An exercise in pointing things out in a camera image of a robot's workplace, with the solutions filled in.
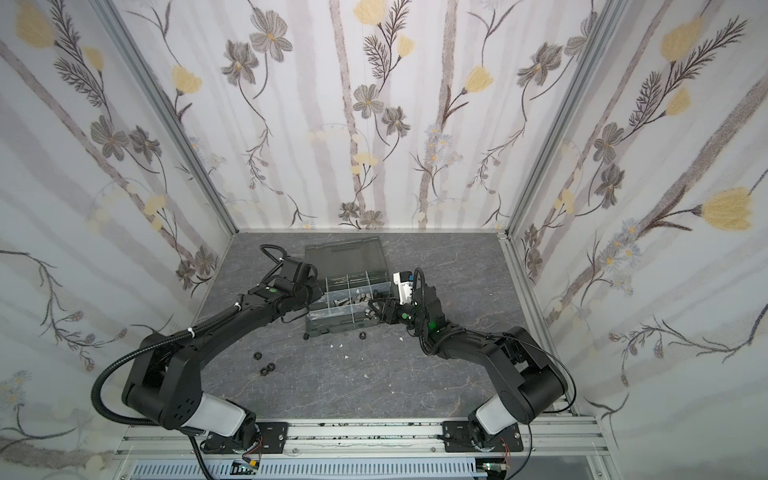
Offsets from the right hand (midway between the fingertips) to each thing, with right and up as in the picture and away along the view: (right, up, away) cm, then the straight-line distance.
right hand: (367, 296), depth 82 cm
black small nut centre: (-2, -14, +11) cm, 18 cm away
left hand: (-16, +4, +7) cm, 18 cm away
